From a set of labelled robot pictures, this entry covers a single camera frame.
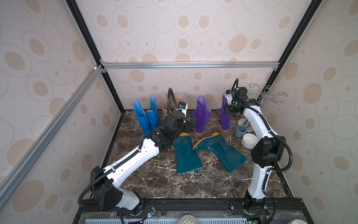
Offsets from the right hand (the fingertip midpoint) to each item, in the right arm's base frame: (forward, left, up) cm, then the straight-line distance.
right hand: (234, 108), depth 92 cm
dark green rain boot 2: (-29, +3, -16) cm, 33 cm away
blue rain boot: (-14, +51, +4) cm, 53 cm away
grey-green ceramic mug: (-6, -8, -16) cm, 19 cm away
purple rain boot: (-7, +21, 0) cm, 22 cm away
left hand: (-21, +27, +12) cm, 36 cm away
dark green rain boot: (-28, +30, -19) cm, 45 cm away
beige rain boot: (+6, +37, +3) cm, 37 cm away
